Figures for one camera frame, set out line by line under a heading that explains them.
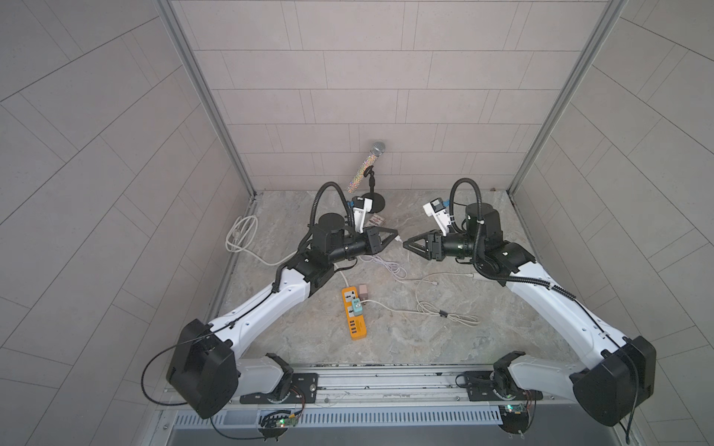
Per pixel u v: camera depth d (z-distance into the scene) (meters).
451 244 0.62
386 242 0.66
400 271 0.91
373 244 0.61
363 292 0.85
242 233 1.03
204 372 0.38
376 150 0.94
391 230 0.68
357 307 0.78
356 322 0.80
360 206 0.64
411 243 0.69
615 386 0.44
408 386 0.72
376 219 1.05
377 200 1.15
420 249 0.66
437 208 0.63
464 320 0.82
